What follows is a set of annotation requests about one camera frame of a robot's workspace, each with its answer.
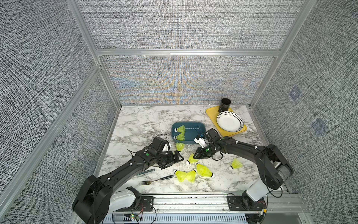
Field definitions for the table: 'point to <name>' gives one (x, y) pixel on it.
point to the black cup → (224, 104)
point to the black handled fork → (147, 182)
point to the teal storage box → (192, 129)
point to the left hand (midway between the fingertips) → (180, 161)
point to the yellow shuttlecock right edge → (235, 164)
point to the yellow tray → (212, 112)
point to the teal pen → (146, 171)
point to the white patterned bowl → (230, 121)
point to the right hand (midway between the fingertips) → (194, 153)
